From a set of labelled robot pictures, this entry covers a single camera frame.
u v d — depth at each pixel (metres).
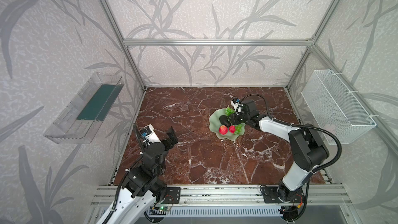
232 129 0.91
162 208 0.71
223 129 0.92
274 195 0.73
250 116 0.74
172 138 0.65
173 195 0.73
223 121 0.96
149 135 0.59
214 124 0.97
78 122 0.63
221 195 0.75
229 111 0.93
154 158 0.51
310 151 0.47
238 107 0.83
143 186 0.49
